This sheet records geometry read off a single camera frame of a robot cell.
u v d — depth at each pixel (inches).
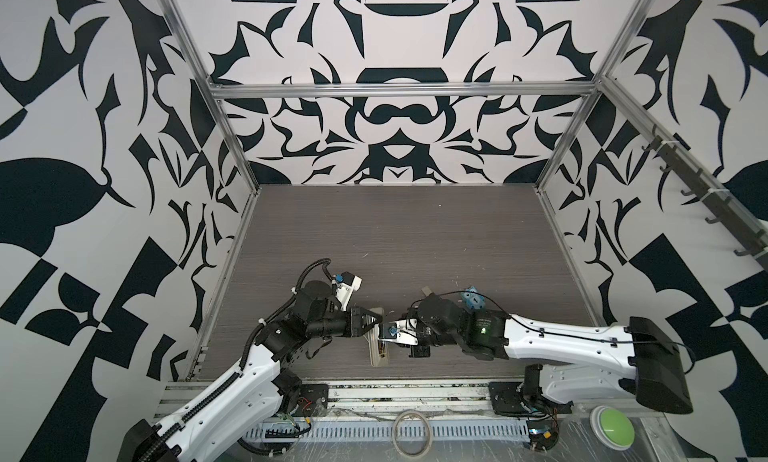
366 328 26.8
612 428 27.2
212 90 35.9
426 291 36.7
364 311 27.7
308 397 29.2
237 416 21.3
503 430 28.1
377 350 28.1
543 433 27.9
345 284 27.7
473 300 35.4
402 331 23.3
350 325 25.5
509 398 29.1
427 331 23.8
